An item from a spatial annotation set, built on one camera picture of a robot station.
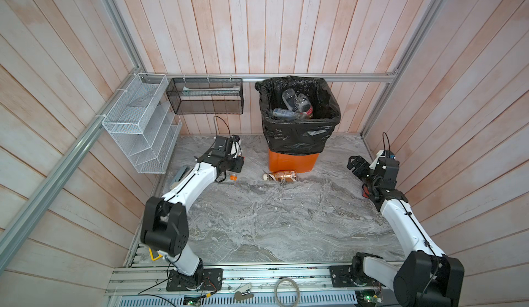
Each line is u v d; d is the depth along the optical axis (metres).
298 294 0.70
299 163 1.00
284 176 0.97
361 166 0.74
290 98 0.89
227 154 0.72
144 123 0.72
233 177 0.88
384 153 0.74
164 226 0.46
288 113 0.92
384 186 0.62
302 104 0.93
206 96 1.05
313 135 0.79
